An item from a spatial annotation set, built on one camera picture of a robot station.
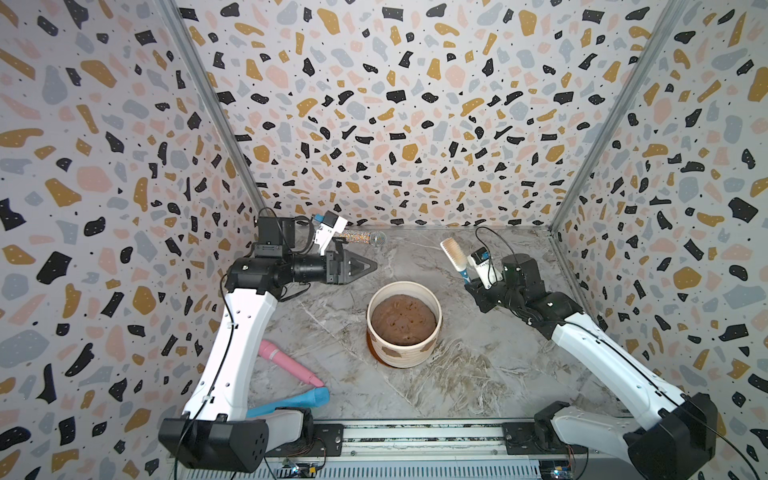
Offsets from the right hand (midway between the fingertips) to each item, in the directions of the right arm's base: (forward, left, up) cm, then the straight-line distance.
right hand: (471, 283), depth 79 cm
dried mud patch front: (-16, +21, -7) cm, 28 cm away
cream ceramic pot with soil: (-7, +18, -10) cm, 22 cm away
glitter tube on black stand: (+15, +26, +1) cm, 30 cm away
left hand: (-8, +25, +16) cm, 30 cm away
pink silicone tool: (-15, +51, -20) cm, 56 cm away
